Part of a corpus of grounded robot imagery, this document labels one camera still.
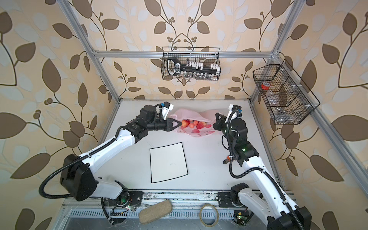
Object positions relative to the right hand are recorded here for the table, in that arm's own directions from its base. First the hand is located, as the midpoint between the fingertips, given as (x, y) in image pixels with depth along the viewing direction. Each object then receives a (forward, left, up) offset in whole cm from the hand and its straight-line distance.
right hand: (216, 114), depth 73 cm
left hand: (-2, +18, -3) cm, 18 cm away
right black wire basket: (+5, -38, +4) cm, 38 cm away
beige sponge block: (-38, +32, -27) cm, 56 cm away
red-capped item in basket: (+22, -34, 0) cm, 41 cm away
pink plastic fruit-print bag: (+13, +2, -17) cm, 22 cm away
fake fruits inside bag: (+14, +12, -27) cm, 33 cm away
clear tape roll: (-42, +3, -26) cm, 50 cm away
